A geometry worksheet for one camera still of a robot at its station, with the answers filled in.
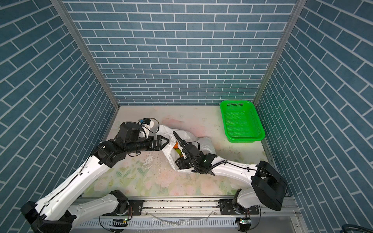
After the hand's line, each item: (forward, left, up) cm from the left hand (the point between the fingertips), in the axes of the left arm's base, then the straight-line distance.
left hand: (164, 141), depth 69 cm
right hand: (-2, -6, -16) cm, 18 cm away
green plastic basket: (+31, -52, -24) cm, 65 cm away
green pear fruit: (+7, -6, -22) cm, 24 cm away
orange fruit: (0, -5, -5) cm, 7 cm away
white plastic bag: (+3, -21, -8) cm, 23 cm away
